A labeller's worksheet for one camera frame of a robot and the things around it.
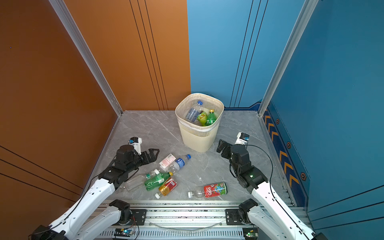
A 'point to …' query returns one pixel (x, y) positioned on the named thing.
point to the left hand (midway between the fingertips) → (154, 150)
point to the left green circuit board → (123, 232)
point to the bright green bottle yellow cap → (202, 117)
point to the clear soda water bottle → (192, 114)
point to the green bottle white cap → (157, 180)
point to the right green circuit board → (251, 233)
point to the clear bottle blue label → (179, 163)
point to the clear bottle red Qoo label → (210, 190)
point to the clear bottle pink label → (169, 164)
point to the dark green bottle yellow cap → (211, 117)
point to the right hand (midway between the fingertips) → (224, 143)
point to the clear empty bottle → (139, 181)
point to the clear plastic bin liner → (210, 101)
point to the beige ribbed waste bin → (196, 138)
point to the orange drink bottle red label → (165, 189)
